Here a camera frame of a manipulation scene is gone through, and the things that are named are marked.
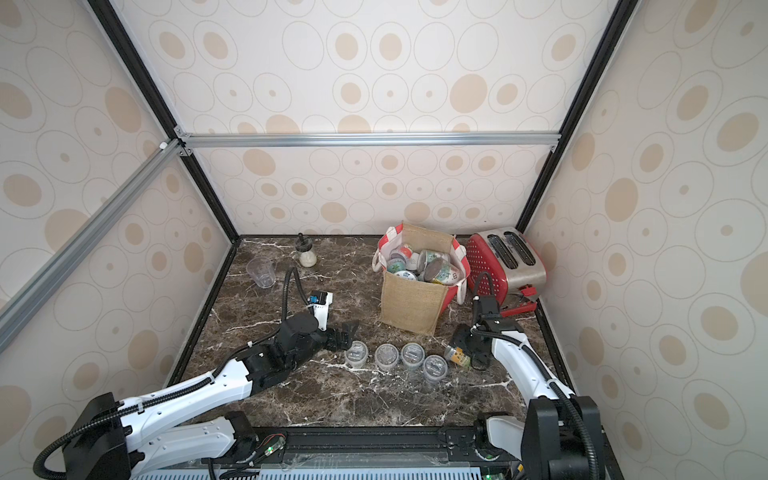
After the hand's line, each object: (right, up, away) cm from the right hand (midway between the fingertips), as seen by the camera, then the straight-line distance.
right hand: (471, 345), depth 86 cm
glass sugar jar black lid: (-54, +26, +23) cm, 64 cm away
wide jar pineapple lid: (-20, +21, -1) cm, 28 cm away
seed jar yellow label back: (-5, -2, -3) cm, 6 cm away
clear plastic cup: (-69, +21, +21) cm, 76 cm away
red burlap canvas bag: (-17, +12, -3) cm, 21 cm away
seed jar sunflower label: (-9, +22, -4) cm, 24 cm away
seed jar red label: (-17, -2, -3) cm, 18 cm away
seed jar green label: (-21, +24, +6) cm, 33 cm away
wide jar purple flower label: (-13, +26, +6) cm, 30 cm away
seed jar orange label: (-33, -2, -3) cm, 33 cm away
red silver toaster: (+9, +24, 0) cm, 26 cm away
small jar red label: (-18, +28, +10) cm, 35 cm away
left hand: (-33, +9, -9) cm, 36 cm away
